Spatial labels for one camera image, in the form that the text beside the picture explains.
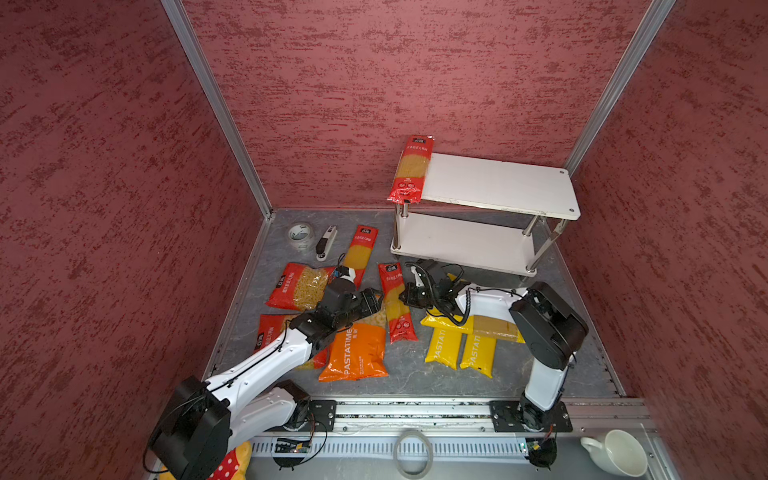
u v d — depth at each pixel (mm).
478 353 830
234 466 636
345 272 764
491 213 757
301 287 944
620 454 661
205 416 393
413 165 819
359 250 1065
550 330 500
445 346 846
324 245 1055
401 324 852
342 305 639
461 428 728
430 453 702
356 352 810
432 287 738
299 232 1132
